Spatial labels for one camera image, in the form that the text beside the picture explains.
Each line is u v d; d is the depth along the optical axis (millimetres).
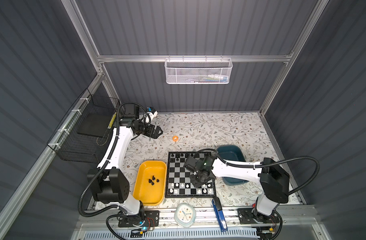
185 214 722
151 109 738
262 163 480
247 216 727
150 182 846
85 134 709
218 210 728
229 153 963
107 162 444
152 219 724
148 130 722
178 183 829
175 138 1053
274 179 447
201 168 603
